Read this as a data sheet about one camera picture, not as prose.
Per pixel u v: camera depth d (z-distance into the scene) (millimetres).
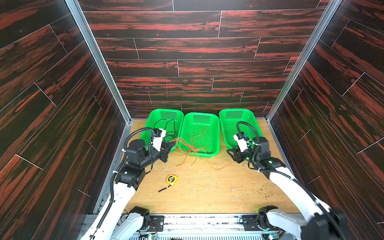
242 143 693
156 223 732
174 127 1132
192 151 803
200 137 1079
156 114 1148
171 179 866
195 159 843
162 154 608
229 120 1188
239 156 704
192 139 1079
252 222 735
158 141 590
